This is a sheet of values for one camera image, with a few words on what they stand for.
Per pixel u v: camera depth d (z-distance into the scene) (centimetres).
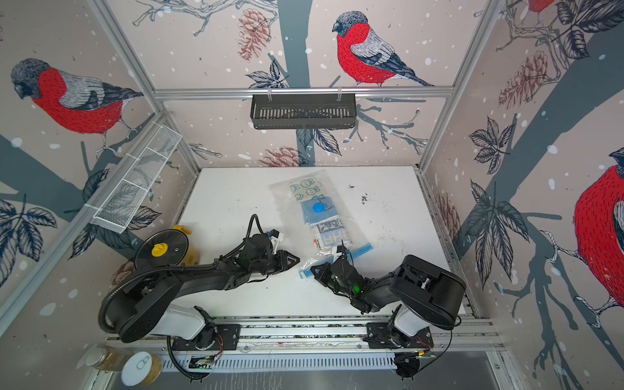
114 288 76
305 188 111
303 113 107
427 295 44
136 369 65
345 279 66
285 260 80
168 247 80
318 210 101
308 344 73
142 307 43
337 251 83
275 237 83
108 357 63
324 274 76
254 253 69
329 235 95
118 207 80
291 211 105
